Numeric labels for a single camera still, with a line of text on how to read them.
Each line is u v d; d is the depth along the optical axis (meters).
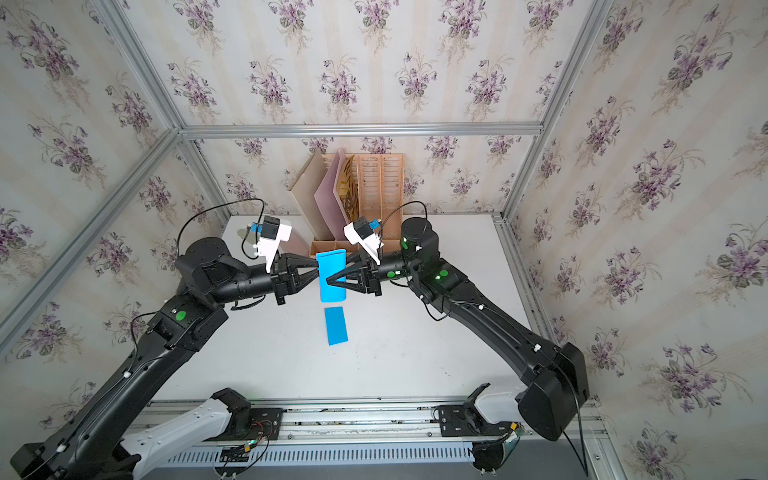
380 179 1.15
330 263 0.54
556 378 0.39
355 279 0.57
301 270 0.54
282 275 0.48
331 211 0.94
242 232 1.10
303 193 0.89
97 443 0.37
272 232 0.48
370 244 0.54
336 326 0.91
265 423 0.73
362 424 0.75
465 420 0.66
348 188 1.01
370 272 0.54
